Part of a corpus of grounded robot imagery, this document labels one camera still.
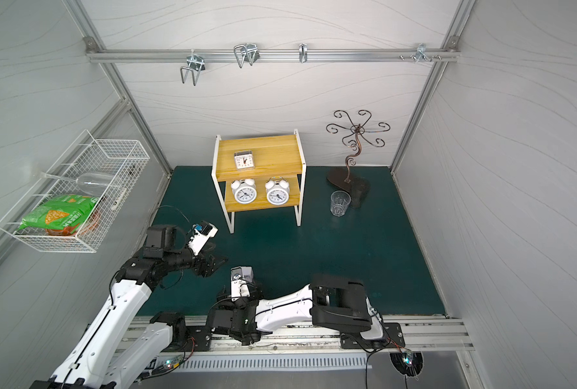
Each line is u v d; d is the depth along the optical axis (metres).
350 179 1.13
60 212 0.55
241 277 0.67
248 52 0.76
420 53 0.77
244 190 0.84
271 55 0.80
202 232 0.66
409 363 0.72
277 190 0.83
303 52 0.73
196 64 0.78
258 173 0.76
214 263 0.67
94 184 0.65
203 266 0.65
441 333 0.78
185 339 0.72
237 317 0.59
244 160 0.73
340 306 0.47
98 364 0.40
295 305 0.48
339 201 1.05
